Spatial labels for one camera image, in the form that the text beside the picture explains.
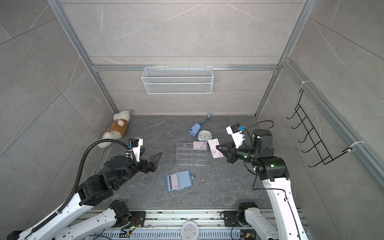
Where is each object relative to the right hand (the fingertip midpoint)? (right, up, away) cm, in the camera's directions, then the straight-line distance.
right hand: (218, 146), depth 65 cm
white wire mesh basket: (-22, +41, +36) cm, 59 cm away
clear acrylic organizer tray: (-17, -10, +31) cm, 37 cm away
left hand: (-29, -1, +1) cm, 29 cm away
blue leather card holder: (-16, -23, +21) cm, 35 cm away
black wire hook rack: (+43, +4, +3) cm, 43 cm away
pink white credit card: (-7, -3, +27) cm, 28 cm away
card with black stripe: (-23, -24, +21) cm, 39 cm away
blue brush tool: (-11, +6, +39) cm, 41 cm away
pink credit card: (-2, +1, 0) cm, 3 cm away
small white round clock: (-4, +2, +40) cm, 40 cm away
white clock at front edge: (-13, -40, +4) cm, 43 cm away
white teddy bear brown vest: (-63, +6, +34) cm, 72 cm away
